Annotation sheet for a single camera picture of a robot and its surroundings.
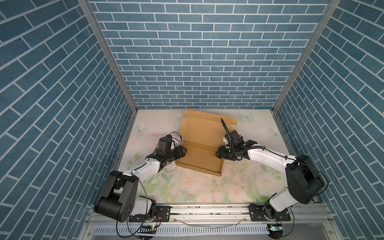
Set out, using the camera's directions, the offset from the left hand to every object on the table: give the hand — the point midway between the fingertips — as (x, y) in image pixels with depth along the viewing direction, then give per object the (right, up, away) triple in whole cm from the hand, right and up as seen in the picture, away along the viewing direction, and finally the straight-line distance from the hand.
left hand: (184, 151), depth 90 cm
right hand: (+20, -1, -1) cm, 20 cm away
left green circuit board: (-16, -35, -18) cm, 43 cm away
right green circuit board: (+47, -35, -16) cm, 61 cm away
